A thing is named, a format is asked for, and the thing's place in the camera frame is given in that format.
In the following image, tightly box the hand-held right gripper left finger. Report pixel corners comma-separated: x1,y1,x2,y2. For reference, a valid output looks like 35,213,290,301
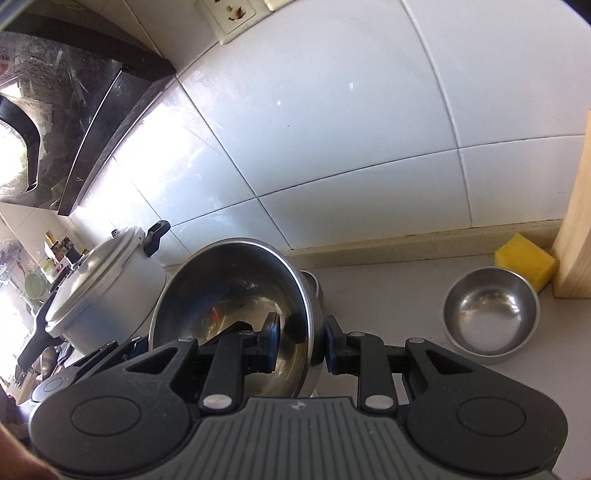
124,313,281,413

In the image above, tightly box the wooden knife block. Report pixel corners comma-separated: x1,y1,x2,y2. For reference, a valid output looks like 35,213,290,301
551,108,591,300

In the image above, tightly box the black range hood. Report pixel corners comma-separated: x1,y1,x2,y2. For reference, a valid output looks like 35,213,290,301
0,30,177,217

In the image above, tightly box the green bowl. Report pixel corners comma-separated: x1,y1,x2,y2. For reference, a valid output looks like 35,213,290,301
24,272,48,300

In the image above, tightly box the white wall socket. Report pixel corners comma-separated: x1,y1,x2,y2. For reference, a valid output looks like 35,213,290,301
193,0,258,45

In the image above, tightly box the group of condiment bottles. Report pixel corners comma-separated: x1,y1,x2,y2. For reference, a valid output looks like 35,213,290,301
41,230,90,280

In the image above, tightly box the small steel bowl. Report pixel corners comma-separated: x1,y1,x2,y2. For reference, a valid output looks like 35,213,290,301
148,237,325,398

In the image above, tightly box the silver pressure cooker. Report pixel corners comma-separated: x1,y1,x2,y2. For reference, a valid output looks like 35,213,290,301
17,220,172,381

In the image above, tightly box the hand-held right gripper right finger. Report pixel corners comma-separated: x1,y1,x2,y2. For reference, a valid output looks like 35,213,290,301
324,315,481,413

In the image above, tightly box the large steel bowl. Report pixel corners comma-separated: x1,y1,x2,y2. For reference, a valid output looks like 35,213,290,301
442,267,541,366

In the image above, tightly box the person's left hand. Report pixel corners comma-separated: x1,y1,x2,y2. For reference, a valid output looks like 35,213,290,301
0,421,59,480

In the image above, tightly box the medium steel bowl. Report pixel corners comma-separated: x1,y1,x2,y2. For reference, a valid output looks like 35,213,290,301
298,271,320,303

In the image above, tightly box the yellow sponge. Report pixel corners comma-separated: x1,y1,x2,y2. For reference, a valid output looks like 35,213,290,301
494,233,558,295

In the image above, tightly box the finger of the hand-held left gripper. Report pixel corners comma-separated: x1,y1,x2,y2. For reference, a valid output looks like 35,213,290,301
69,338,141,376

